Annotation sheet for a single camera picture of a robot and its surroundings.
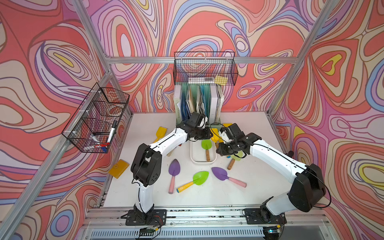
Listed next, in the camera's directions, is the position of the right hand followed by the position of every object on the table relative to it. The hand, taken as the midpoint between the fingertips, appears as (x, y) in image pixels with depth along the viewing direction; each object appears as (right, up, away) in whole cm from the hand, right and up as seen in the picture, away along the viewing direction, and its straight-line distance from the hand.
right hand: (220, 154), depth 83 cm
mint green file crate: (-6, +34, +15) cm, 37 cm away
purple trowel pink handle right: (+2, -13, +6) cm, 15 cm away
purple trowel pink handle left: (-27, -11, +7) cm, 30 cm away
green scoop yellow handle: (-12, -15, +4) cm, 19 cm away
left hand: (-3, +11, +4) cm, 12 cm away
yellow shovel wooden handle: (-1, +8, +6) cm, 11 cm away
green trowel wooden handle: (-6, +4, +19) cm, 20 cm away
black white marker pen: (-53, +13, -14) cm, 57 cm away
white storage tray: (-12, -2, +13) cm, 18 cm away
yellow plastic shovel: (+11, +17, +30) cm, 36 cm away
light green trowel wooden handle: (+6, +2, -14) cm, 15 cm away
